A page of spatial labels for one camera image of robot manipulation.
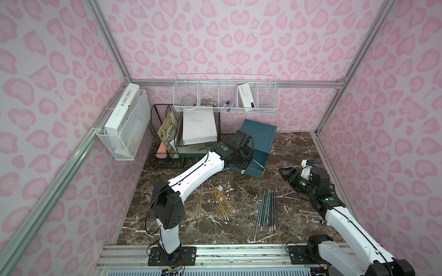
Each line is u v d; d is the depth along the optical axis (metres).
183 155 0.95
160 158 1.04
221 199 0.90
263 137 0.90
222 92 0.98
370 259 0.41
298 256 0.72
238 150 0.61
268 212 0.85
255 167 0.77
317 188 0.61
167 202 0.45
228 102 1.00
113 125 0.65
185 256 0.73
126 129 0.69
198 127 0.90
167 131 0.98
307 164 0.75
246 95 0.92
